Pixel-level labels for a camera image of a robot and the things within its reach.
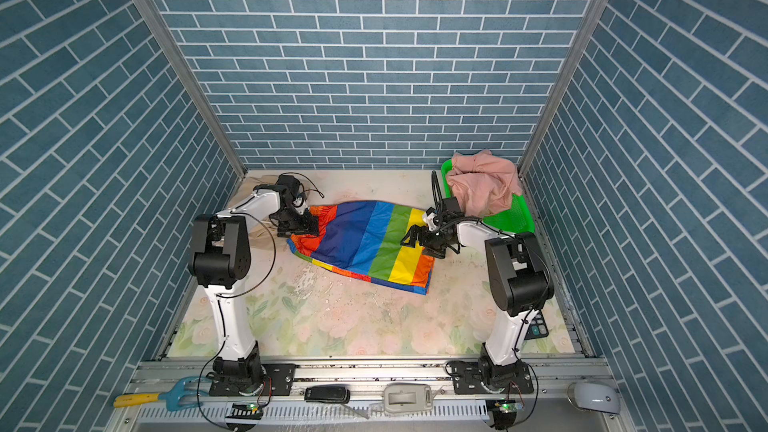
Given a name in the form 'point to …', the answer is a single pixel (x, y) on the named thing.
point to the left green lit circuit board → (246, 411)
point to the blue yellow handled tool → (175, 396)
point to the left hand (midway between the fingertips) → (308, 231)
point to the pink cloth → (484, 184)
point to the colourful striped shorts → (363, 239)
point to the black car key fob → (327, 394)
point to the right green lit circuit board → (505, 412)
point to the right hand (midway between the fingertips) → (411, 243)
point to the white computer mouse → (595, 396)
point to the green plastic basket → (519, 219)
